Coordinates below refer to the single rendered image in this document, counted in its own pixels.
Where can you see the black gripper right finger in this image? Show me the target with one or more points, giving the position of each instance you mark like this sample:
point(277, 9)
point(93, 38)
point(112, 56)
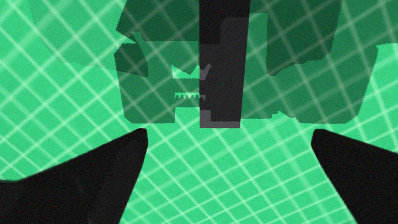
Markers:
point(365, 176)

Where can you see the black strip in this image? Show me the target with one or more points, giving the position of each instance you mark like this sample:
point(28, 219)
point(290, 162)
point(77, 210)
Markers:
point(223, 32)

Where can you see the green work mat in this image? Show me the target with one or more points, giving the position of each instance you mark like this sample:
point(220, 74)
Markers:
point(76, 74)

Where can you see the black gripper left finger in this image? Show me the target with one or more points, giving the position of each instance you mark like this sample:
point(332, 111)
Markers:
point(92, 188)

